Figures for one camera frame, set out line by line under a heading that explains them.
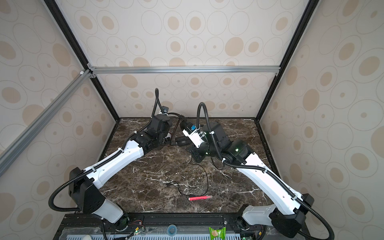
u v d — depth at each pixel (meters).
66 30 0.74
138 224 0.73
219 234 0.69
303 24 0.73
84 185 0.41
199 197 0.82
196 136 0.56
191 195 0.83
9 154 0.51
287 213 0.39
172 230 0.72
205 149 0.54
